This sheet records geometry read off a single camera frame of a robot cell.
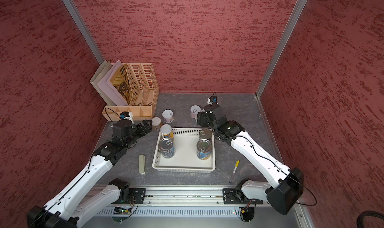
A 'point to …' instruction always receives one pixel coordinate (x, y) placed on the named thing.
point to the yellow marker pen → (236, 165)
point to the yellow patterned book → (121, 81)
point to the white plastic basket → (185, 159)
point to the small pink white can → (168, 115)
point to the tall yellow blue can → (166, 131)
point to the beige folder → (97, 77)
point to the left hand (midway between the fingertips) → (145, 127)
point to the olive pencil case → (142, 164)
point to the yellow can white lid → (156, 123)
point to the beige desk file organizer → (143, 79)
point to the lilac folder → (110, 95)
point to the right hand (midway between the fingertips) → (203, 118)
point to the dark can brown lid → (205, 133)
